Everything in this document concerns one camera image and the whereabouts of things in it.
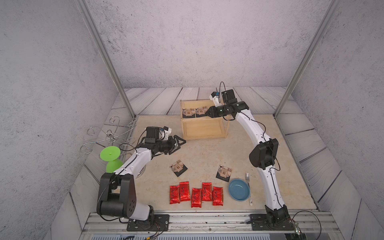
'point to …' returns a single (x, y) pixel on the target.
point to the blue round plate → (239, 190)
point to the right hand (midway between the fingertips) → (207, 112)
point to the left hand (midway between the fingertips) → (184, 144)
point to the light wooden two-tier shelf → (196, 124)
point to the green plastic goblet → (111, 154)
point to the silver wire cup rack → (112, 135)
